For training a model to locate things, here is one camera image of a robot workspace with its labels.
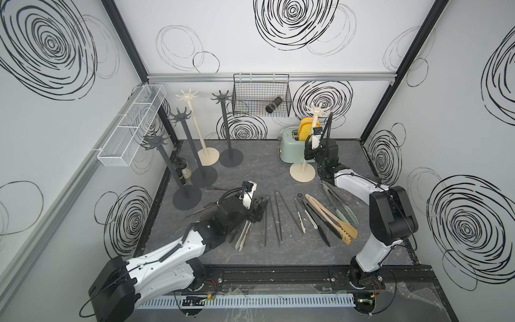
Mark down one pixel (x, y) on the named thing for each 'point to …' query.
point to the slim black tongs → (278, 215)
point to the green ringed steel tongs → (338, 212)
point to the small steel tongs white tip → (297, 200)
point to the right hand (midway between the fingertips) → (310, 140)
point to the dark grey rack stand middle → (202, 176)
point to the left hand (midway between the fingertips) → (259, 198)
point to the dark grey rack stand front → (183, 198)
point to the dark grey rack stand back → (229, 157)
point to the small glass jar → (186, 174)
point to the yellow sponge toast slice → (304, 128)
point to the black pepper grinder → (271, 106)
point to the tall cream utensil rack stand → (206, 157)
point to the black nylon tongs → (319, 221)
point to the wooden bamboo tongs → (345, 231)
